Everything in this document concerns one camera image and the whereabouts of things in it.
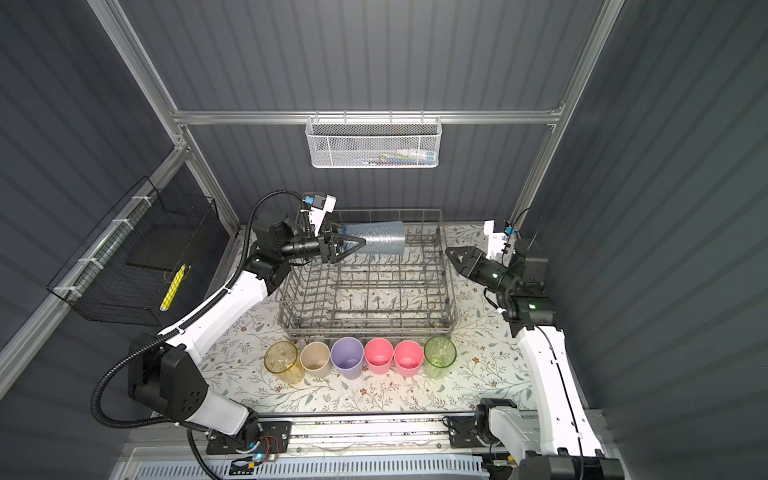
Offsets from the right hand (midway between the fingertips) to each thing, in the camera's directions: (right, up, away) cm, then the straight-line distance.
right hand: (453, 255), depth 69 cm
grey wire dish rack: (-25, -13, +32) cm, 43 cm away
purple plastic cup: (-27, -29, +14) cm, 42 cm away
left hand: (-21, +4, -1) cm, 21 cm away
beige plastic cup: (-36, -29, +14) cm, 49 cm away
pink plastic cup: (-18, -29, +17) cm, 38 cm away
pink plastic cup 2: (-10, -30, +16) cm, 35 cm away
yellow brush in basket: (-66, -8, 0) cm, 67 cm away
